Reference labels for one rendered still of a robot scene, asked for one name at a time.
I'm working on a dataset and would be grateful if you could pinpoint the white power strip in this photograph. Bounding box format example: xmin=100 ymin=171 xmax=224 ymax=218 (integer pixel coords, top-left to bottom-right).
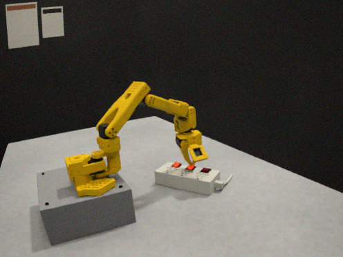
xmin=155 ymin=162 xmax=233 ymax=196

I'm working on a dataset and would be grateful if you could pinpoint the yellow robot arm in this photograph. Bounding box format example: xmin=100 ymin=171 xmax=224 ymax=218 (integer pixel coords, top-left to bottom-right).
xmin=67 ymin=82 xmax=196 ymax=197

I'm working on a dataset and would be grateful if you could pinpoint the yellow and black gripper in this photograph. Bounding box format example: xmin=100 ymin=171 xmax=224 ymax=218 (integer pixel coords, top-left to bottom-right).
xmin=175 ymin=130 xmax=209 ymax=165

